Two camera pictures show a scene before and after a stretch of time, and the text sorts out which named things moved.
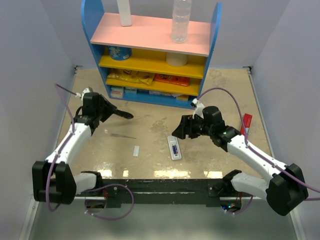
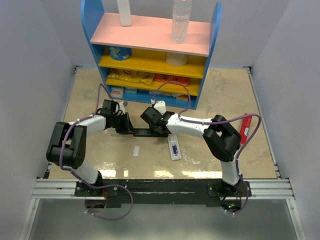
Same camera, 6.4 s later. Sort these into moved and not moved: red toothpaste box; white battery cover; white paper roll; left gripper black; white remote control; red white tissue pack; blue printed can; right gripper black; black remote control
Moved: left gripper black; black remote control; right gripper black
Not moved: red white tissue pack; white battery cover; red toothpaste box; white paper roll; white remote control; blue printed can
